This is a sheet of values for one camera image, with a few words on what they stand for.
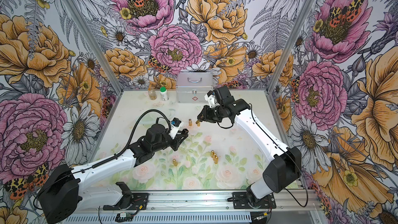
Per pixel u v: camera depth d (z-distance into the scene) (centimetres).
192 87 103
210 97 73
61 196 40
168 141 69
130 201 69
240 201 73
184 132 78
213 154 85
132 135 64
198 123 77
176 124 69
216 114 65
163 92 111
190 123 99
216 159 83
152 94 115
